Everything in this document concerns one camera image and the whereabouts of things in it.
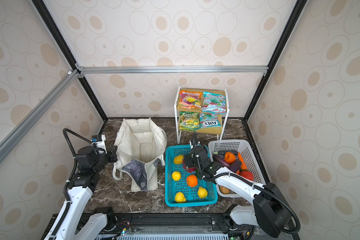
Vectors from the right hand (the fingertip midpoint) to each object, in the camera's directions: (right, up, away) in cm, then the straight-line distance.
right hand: (191, 153), depth 86 cm
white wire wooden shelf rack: (+5, +23, -8) cm, 25 cm away
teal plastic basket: (-5, -20, 0) cm, 21 cm away
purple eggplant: (+18, -5, +6) cm, 20 cm away
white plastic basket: (+33, +3, +10) cm, 35 cm away
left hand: (-37, +6, -9) cm, 39 cm away
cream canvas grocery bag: (-34, +2, +14) cm, 37 cm away
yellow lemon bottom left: (-6, -22, -8) cm, 24 cm away
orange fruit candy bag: (-1, +29, -8) cm, 30 cm away
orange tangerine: (0, -15, -3) cm, 15 cm away
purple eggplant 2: (+27, -9, +6) cm, 29 cm away
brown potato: (+16, -18, -9) cm, 26 cm away
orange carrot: (+32, -9, +5) cm, 34 cm away
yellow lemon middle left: (-9, -13, 0) cm, 15 cm away
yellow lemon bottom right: (+6, -20, -7) cm, 22 cm away
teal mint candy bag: (+12, +27, -8) cm, 31 cm away
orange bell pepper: (+24, -3, +5) cm, 25 cm away
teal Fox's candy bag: (+12, +19, +9) cm, 24 cm away
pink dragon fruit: (-1, -9, 0) cm, 9 cm away
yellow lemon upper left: (-7, -5, +6) cm, 11 cm away
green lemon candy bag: (-1, +19, +7) cm, 20 cm away
